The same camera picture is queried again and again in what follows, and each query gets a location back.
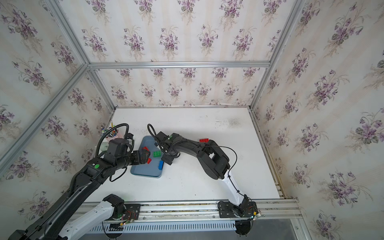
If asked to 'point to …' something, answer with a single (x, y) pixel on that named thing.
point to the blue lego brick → (160, 165)
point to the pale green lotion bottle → (104, 145)
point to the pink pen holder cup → (115, 133)
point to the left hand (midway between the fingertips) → (144, 154)
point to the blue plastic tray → (151, 170)
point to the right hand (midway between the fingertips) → (174, 154)
